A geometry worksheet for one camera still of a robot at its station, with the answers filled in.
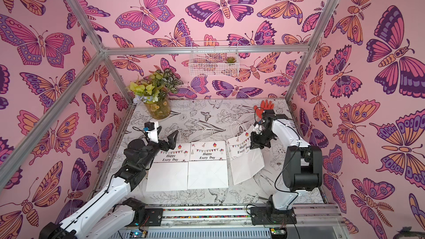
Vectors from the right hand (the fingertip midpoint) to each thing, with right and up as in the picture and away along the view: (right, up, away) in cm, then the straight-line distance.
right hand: (252, 146), depth 87 cm
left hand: (-41, +10, -10) cm, 43 cm away
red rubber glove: (+15, +23, +30) cm, 41 cm away
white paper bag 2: (-24, -11, -2) cm, 26 cm away
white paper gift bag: (-44, -13, -1) cm, 46 cm away
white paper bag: (-4, -8, +1) cm, 9 cm away
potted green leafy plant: (-54, +30, +5) cm, 62 cm away
